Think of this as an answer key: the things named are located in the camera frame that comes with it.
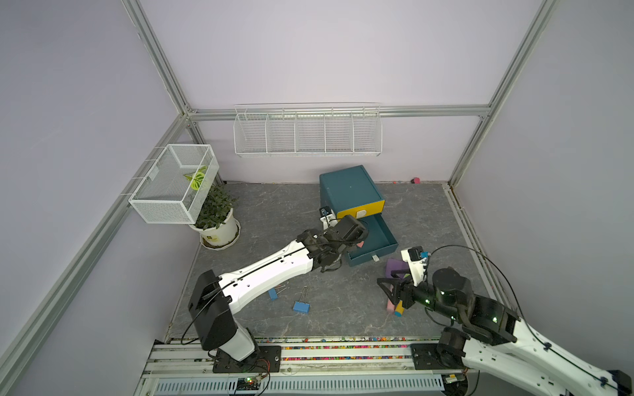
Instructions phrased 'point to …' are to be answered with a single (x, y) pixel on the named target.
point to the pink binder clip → (360, 244)
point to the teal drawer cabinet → (350, 191)
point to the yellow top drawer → (364, 210)
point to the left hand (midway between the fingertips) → (346, 241)
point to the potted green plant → (216, 219)
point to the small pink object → (415, 180)
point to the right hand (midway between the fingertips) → (384, 276)
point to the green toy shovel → (399, 309)
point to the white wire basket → (176, 189)
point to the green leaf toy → (196, 177)
